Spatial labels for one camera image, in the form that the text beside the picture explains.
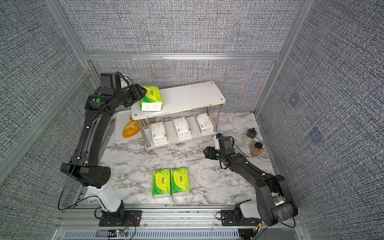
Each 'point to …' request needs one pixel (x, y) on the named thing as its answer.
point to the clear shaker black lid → (251, 134)
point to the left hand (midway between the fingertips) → (145, 89)
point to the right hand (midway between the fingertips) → (208, 147)
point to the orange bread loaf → (131, 129)
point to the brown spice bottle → (256, 149)
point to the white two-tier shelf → (204, 95)
